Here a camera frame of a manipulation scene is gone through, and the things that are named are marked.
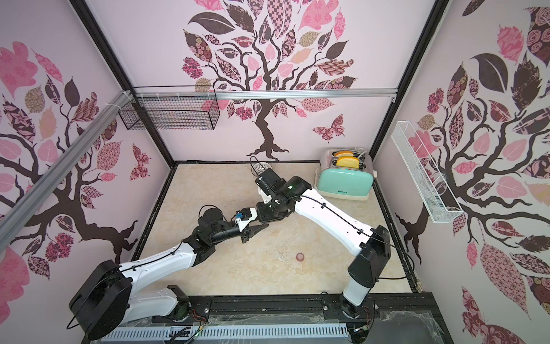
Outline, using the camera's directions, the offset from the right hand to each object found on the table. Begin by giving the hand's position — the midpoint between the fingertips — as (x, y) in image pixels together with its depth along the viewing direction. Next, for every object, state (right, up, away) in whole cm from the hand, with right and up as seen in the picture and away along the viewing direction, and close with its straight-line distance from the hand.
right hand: (264, 222), depth 74 cm
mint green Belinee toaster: (+35, +18, +21) cm, 45 cm away
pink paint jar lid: (+14, -17, +12) cm, 25 cm away
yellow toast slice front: (+37, +23, +19) cm, 48 cm away
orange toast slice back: (+35, +27, +24) cm, 51 cm away
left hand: (0, -1, +2) cm, 3 cm away
